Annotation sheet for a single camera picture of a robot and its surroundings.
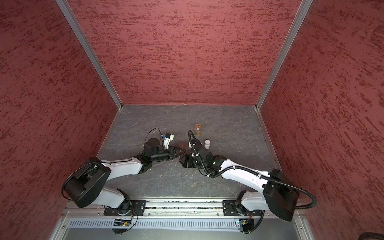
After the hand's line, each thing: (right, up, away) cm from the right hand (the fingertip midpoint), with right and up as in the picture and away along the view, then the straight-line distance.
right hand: (182, 164), depth 79 cm
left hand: (+1, +5, +4) cm, 6 cm away
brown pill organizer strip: (0, +9, +4) cm, 10 cm away
